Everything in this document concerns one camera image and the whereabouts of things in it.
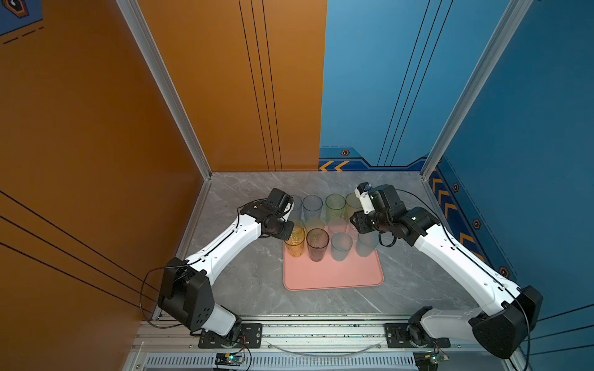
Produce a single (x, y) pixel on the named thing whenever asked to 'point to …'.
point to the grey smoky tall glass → (317, 239)
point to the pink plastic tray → (301, 273)
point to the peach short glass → (314, 222)
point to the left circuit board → (229, 359)
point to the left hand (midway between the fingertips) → (287, 227)
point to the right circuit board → (428, 360)
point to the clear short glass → (337, 225)
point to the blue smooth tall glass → (312, 206)
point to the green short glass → (298, 222)
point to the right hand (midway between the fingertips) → (356, 217)
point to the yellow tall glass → (295, 243)
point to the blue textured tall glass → (296, 215)
